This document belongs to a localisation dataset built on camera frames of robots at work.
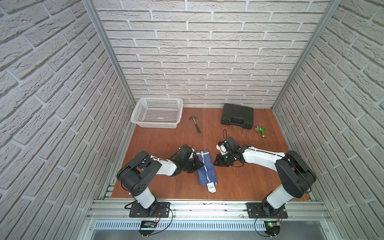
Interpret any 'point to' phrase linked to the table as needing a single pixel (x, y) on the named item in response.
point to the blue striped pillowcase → (207, 174)
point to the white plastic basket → (158, 112)
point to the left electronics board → (148, 224)
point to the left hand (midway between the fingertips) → (206, 163)
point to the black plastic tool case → (237, 115)
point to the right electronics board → (272, 227)
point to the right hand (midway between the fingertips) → (217, 163)
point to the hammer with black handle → (197, 127)
